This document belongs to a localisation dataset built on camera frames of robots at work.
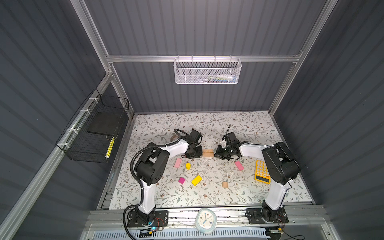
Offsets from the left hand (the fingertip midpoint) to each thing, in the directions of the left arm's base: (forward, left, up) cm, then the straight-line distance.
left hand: (200, 155), depth 96 cm
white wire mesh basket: (+67, -11, +22) cm, 71 cm away
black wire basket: (-2, +56, +27) cm, 62 cm away
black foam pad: (+6, +50, +27) cm, 57 cm away
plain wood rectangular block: (+1, -5, +1) cm, 5 cm away
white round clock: (-37, 0, +2) cm, 37 cm away
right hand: (-1, -10, 0) cm, 10 cm away
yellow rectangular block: (-16, +3, -1) cm, 16 cm away
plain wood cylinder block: (-20, -13, 0) cm, 23 cm away
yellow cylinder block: (-8, +8, +1) cm, 11 cm away
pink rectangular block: (-9, -24, 0) cm, 25 cm away
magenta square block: (-16, +12, -1) cm, 20 cm away
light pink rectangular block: (-5, +14, +1) cm, 15 cm away
